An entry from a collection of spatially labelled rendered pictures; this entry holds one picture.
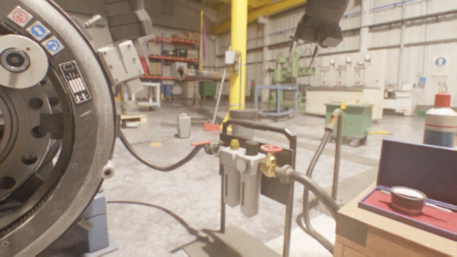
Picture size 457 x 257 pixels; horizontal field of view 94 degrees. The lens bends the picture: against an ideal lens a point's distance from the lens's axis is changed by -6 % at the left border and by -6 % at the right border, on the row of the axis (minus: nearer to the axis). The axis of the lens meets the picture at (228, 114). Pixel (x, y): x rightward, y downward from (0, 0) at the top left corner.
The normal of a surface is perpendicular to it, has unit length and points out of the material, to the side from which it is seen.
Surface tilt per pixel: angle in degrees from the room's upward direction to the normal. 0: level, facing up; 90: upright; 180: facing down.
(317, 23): 110
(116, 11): 122
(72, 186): 90
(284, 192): 90
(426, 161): 83
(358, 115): 90
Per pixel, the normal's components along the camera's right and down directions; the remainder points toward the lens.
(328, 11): 0.08, 0.62
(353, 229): -0.76, 0.05
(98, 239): 0.66, 0.09
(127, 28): -0.10, 0.49
